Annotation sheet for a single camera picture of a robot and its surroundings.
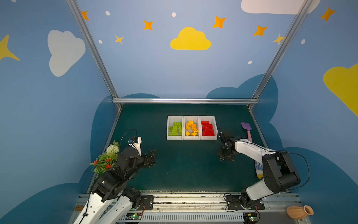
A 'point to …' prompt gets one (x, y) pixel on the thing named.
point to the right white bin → (212, 121)
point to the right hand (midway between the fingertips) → (222, 155)
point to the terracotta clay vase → (298, 213)
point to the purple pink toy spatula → (247, 126)
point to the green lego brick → (176, 129)
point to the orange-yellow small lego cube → (191, 123)
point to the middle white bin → (191, 128)
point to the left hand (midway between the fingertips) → (152, 152)
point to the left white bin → (170, 120)
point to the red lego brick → (207, 129)
